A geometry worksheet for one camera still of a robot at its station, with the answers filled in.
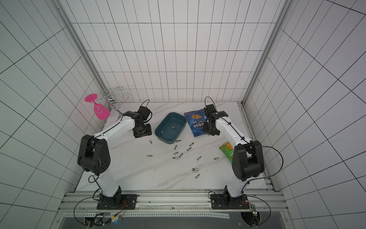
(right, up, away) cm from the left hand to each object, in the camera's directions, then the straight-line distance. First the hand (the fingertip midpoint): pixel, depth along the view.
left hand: (144, 136), depth 90 cm
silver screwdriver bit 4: (+2, -12, 0) cm, 13 cm away
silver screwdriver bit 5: (+21, -4, +6) cm, 23 cm away
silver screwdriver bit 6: (+20, -8, +3) cm, 21 cm away
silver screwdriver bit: (+18, +4, +14) cm, 23 cm away
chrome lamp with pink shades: (-20, +23, -6) cm, 32 cm away
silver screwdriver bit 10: (+29, -9, +3) cm, 30 cm away
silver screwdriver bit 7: (+20, -11, +1) cm, 23 cm away
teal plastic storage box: (+15, +3, +15) cm, 21 cm away
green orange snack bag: (+54, -8, 0) cm, 55 cm away
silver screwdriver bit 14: (+33, -22, -8) cm, 41 cm away
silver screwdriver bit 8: (+20, -13, -2) cm, 24 cm away
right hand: (+38, +3, 0) cm, 38 cm away
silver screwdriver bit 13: (+46, -13, -2) cm, 48 cm away
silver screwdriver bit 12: (+35, -14, -1) cm, 38 cm away
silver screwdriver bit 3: (+2, -5, +7) cm, 9 cm away
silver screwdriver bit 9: (+23, -13, 0) cm, 26 cm away
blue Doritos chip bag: (+35, +10, +17) cm, 40 cm away
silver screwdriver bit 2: (+9, +2, +11) cm, 15 cm away
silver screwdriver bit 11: (+31, -6, +5) cm, 32 cm away
